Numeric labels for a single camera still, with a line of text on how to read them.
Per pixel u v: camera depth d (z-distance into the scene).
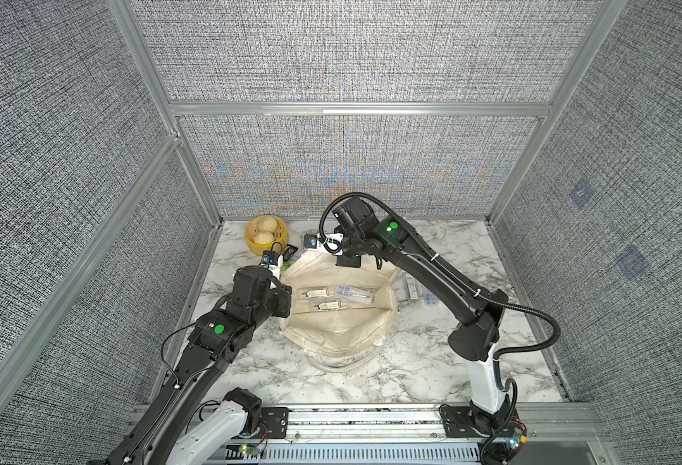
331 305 0.93
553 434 0.73
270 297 0.62
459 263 1.07
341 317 0.90
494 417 0.62
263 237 1.06
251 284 0.50
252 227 1.13
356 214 0.57
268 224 1.10
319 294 0.95
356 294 0.95
